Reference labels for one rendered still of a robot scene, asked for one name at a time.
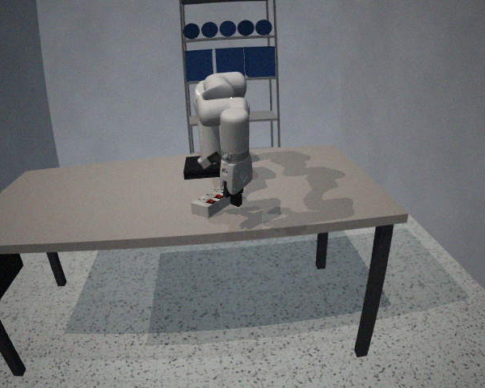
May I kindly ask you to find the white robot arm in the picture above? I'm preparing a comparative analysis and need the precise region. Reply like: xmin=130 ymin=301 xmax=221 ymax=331
xmin=193 ymin=72 xmax=250 ymax=169

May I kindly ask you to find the grey power strip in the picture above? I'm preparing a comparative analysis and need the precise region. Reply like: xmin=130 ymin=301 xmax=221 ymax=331
xmin=191 ymin=186 xmax=230 ymax=217

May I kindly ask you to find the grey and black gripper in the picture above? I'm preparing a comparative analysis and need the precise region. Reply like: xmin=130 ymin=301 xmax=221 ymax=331
xmin=220 ymin=152 xmax=252 ymax=207

